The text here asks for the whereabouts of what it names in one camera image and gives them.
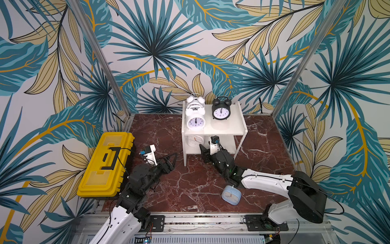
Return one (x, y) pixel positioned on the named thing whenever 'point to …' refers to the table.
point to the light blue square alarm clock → (231, 194)
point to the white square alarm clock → (193, 142)
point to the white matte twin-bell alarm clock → (196, 125)
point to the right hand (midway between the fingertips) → (205, 143)
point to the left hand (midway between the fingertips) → (174, 157)
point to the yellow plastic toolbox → (104, 171)
